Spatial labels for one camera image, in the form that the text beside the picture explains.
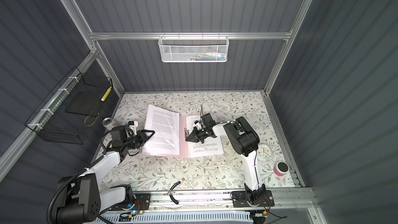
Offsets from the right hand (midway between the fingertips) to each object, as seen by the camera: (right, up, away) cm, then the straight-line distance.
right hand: (188, 141), depth 94 cm
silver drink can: (-45, +12, -7) cm, 47 cm away
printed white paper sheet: (-14, +10, 0) cm, 17 cm away
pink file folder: (-3, 0, 0) cm, 3 cm away
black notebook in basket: (-49, +23, -16) cm, 57 cm away
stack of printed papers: (+13, -3, -2) cm, 14 cm away
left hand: (-19, +6, -7) cm, 21 cm away
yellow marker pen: (-43, +26, -13) cm, 52 cm away
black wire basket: (-55, +17, -21) cm, 61 cm away
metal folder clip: (-1, +4, +5) cm, 7 cm away
